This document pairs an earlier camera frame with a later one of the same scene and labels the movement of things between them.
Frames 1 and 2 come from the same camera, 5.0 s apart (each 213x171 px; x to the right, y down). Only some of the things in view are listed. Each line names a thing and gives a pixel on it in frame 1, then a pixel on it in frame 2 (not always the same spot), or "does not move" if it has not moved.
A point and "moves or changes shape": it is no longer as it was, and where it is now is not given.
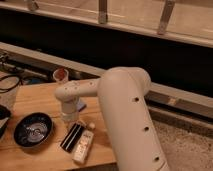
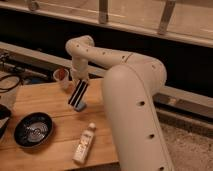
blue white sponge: [81, 106] does not move
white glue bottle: [84, 144] does not move
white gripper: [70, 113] -> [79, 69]
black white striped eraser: [71, 138] moves or changes shape
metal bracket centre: [103, 11] does not move
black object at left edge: [5, 113] does not move
